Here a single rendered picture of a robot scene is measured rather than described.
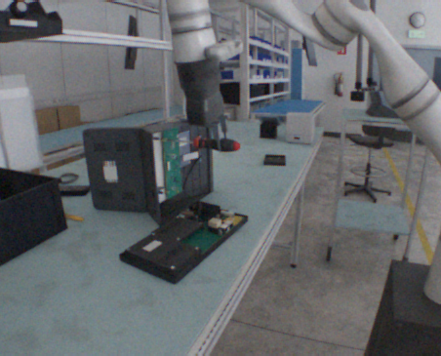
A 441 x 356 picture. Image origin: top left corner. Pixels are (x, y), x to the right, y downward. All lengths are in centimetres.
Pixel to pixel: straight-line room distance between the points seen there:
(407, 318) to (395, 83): 47
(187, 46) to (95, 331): 44
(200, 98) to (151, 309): 35
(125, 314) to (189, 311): 9
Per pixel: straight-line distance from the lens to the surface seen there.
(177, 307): 46
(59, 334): 47
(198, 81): 52
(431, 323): 75
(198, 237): 61
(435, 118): 64
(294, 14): 59
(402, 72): 61
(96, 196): 80
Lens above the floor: 131
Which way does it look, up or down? 19 degrees down
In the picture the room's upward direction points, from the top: 1 degrees counter-clockwise
